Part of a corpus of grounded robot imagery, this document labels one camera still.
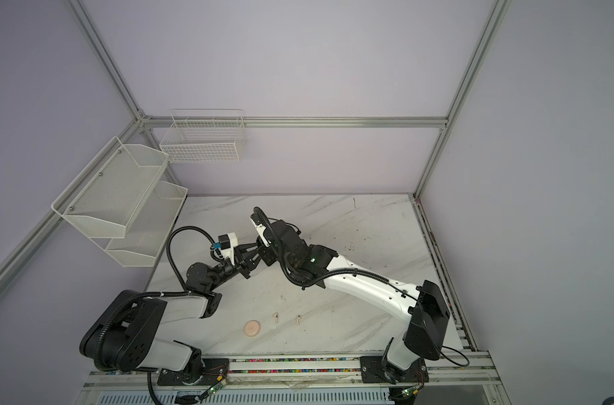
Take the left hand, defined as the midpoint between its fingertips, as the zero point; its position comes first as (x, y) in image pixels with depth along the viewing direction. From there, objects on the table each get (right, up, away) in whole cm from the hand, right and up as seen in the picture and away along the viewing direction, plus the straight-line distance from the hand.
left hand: (266, 247), depth 77 cm
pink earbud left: (+2, -24, +7) cm, 25 cm away
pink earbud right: (+9, -25, +7) cm, 28 cm away
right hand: (-2, +3, -5) cm, 6 cm away
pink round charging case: (-6, -27, +4) cm, 27 cm away
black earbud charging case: (+2, +1, -14) cm, 14 cm away
